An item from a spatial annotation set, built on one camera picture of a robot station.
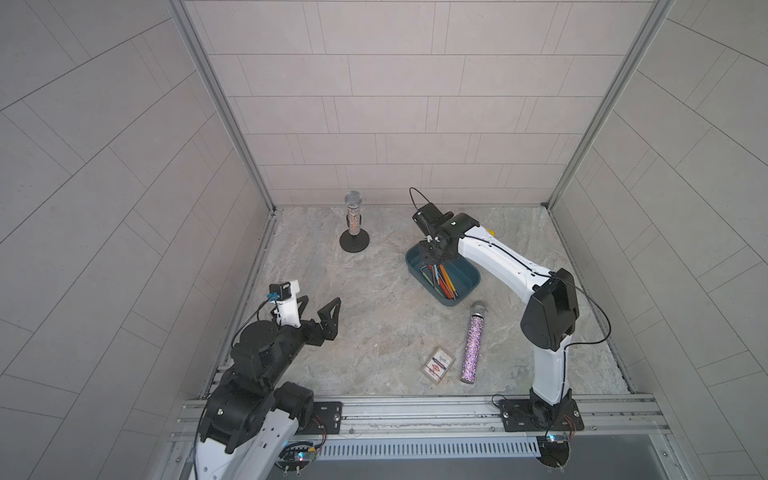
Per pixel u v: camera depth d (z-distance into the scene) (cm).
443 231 62
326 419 70
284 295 52
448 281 94
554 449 69
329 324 56
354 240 105
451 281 95
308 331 55
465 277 96
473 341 81
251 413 43
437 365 78
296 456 65
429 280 95
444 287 94
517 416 71
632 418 71
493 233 109
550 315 49
